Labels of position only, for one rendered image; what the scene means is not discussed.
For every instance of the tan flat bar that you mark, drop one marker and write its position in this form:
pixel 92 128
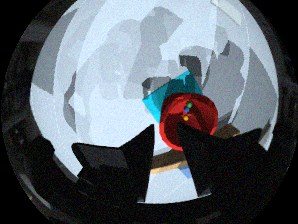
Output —
pixel 170 160

